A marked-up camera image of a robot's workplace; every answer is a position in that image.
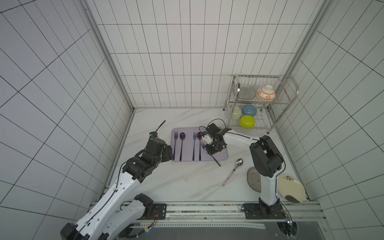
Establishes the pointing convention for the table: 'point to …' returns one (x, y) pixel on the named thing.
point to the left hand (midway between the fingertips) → (162, 153)
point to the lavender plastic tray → (187, 144)
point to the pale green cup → (236, 113)
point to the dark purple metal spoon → (182, 136)
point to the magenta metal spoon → (199, 135)
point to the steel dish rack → (258, 101)
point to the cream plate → (290, 188)
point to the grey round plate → (246, 92)
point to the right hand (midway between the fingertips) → (204, 152)
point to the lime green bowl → (247, 121)
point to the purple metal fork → (175, 137)
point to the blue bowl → (249, 110)
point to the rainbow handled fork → (205, 148)
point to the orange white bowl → (266, 93)
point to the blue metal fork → (194, 138)
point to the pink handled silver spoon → (238, 162)
